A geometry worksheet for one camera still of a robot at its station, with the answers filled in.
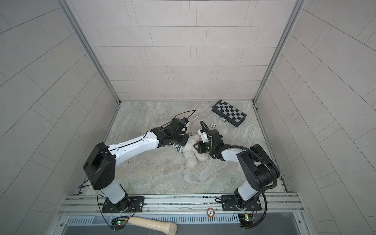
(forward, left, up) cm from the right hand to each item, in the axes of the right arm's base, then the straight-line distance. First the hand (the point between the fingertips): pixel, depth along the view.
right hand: (194, 146), depth 89 cm
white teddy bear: (-5, +2, +3) cm, 6 cm away
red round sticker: (-34, -6, -3) cm, 34 cm away
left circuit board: (-35, +36, 0) cm, 50 cm away
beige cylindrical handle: (-39, +13, +2) cm, 41 cm away
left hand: (+2, +1, +8) cm, 9 cm away
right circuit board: (-37, -23, -4) cm, 44 cm away
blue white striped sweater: (-3, +9, +5) cm, 10 cm away
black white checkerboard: (+24, -29, 0) cm, 37 cm away
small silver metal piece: (+21, -22, -1) cm, 30 cm away
